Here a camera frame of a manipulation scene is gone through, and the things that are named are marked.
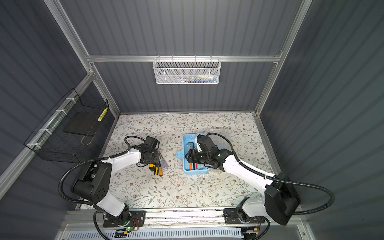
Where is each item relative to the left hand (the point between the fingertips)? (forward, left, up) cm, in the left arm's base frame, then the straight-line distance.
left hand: (154, 158), depth 94 cm
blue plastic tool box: (+12, -24, +4) cm, 27 cm away
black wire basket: (+2, +38, +26) cm, 46 cm away
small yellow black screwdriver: (-9, -2, +1) cm, 10 cm away
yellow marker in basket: (+13, +25, +27) cm, 39 cm away
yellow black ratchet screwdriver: (-6, 0, 0) cm, 6 cm away
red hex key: (-6, -26, 0) cm, 27 cm away
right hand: (-8, -23, +13) cm, 27 cm away
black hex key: (+9, -25, +1) cm, 27 cm away
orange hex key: (-5, -23, 0) cm, 24 cm away
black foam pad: (+8, +32, +28) cm, 43 cm away
